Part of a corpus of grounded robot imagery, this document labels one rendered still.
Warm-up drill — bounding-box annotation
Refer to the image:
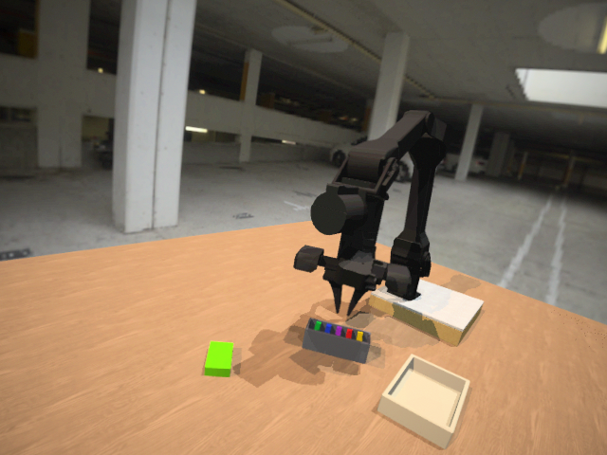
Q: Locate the lime green flat block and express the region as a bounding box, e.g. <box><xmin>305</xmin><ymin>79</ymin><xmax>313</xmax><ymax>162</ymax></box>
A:
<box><xmin>204</xmin><ymin>341</ymin><xmax>233</xmax><ymax>377</ymax></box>

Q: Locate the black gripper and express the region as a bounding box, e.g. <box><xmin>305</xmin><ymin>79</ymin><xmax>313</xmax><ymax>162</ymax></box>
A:
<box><xmin>293</xmin><ymin>229</ymin><xmax>412</xmax><ymax>317</ymax></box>

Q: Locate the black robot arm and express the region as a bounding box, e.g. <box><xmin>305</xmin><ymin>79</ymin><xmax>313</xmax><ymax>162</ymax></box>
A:
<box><xmin>310</xmin><ymin>110</ymin><xmax>451</xmax><ymax>300</ymax></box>

